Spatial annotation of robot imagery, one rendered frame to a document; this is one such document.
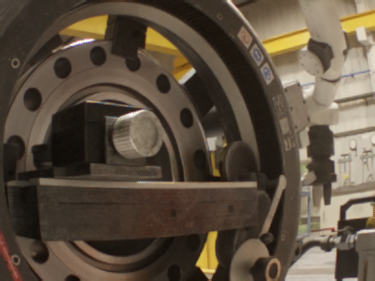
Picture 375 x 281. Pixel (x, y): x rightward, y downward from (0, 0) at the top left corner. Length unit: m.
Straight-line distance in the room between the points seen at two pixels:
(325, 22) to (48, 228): 0.74
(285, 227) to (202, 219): 0.25
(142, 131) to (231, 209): 0.26
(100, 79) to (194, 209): 0.25
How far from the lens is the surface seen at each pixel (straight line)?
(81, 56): 0.71
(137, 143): 0.44
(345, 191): 7.14
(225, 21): 0.77
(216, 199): 0.65
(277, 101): 0.84
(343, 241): 1.33
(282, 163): 0.84
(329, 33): 1.01
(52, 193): 0.47
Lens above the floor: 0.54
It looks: 9 degrees up
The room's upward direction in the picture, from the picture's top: 2 degrees counter-clockwise
